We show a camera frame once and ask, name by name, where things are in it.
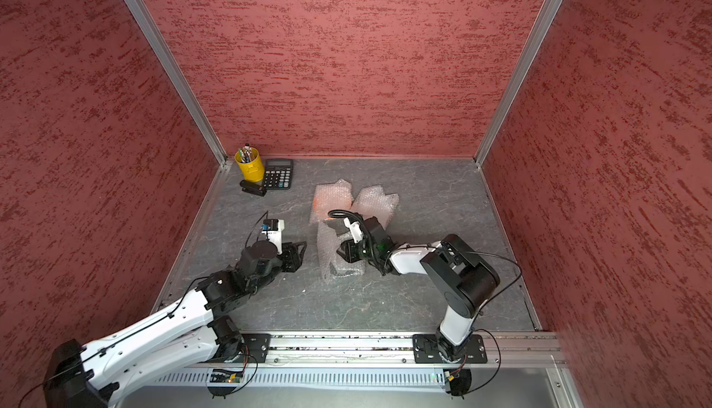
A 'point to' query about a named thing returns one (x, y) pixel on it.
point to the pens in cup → (245, 153)
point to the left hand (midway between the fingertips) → (299, 250)
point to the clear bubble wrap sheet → (333, 266)
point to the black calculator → (278, 173)
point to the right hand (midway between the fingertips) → (338, 254)
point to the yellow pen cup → (252, 171)
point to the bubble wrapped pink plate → (372, 201)
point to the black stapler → (252, 187)
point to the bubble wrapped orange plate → (331, 197)
